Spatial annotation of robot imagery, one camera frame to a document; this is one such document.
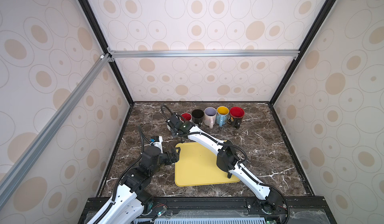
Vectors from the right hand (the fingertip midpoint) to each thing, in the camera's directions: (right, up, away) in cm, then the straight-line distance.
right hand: (176, 129), depth 99 cm
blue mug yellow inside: (+30, +9, +1) cm, 32 cm away
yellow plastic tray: (+14, -20, -12) cm, 27 cm away
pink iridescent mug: (+22, +8, -1) cm, 24 cm away
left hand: (+3, -8, -24) cm, 25 cm away
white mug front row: (+6, +8, +5) cm, 11 cm away
